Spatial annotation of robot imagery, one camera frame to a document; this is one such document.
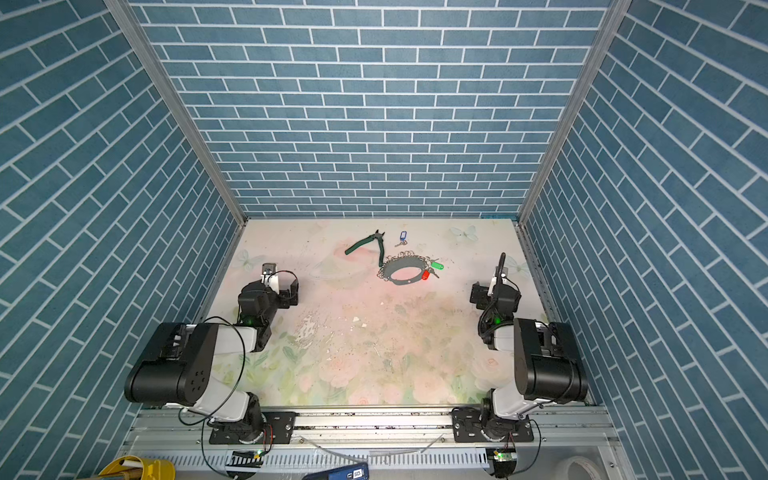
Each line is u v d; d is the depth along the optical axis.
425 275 1.04
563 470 0.66
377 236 1.15
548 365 0.46
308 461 0.77
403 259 1.08
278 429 0.74
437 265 1.08
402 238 1.15
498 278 0.81
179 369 0.45
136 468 0.62
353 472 0.65
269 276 0.80
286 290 0.85
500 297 0.71
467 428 0.74
